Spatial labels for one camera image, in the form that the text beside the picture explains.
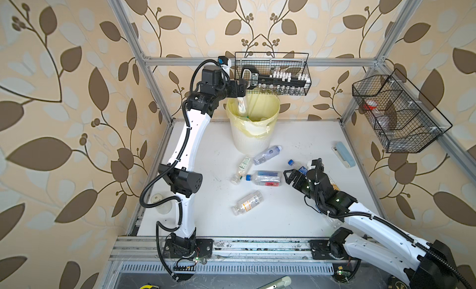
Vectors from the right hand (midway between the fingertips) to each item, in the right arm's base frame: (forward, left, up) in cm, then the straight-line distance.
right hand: (289, 176), depth 81 cm
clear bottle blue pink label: (+6, +10, -11) cm, 16 cm away
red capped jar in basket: (+23, -37, +20) cm, 48 cm away
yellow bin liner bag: (+40, +10, 0) cm, 41 cm away
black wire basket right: (+12, -44, +21) cm, 50 cm away
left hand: (+28, +23, +33) cm, 49 cm away
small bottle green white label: (+9, +21, -8) cm, 24 cm away
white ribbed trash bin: (+24, +19, -6) cm, 31 cm away
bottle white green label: (+28, +21, +19) cm, 39 cm away
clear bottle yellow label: (-8, +19, -7) cm, 22 cm away
